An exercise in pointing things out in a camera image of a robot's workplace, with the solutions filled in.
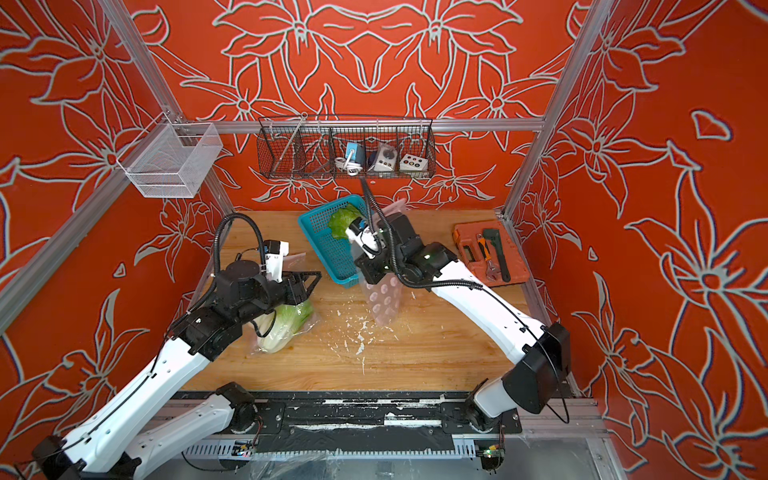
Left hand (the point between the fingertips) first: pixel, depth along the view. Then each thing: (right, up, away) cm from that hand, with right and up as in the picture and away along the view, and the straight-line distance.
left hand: (315, 272), depth 70 cm
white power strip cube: (+26, +32, +25) cm, 48 cm away
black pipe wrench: (+56, +9, +34) cm, 66 cm away
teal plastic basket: (0, +3, +37) cm, 37 cm away
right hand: (+8, +2, +2) cm, 9 cm away
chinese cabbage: (+1, +15, +37) cm, 40 cm away
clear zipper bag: (+17, -8, +10) cm, 21 cm away
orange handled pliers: (+51, +6, +31) cm, 60 cm away
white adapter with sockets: (+17, +33, +21) cm, 43 cm away
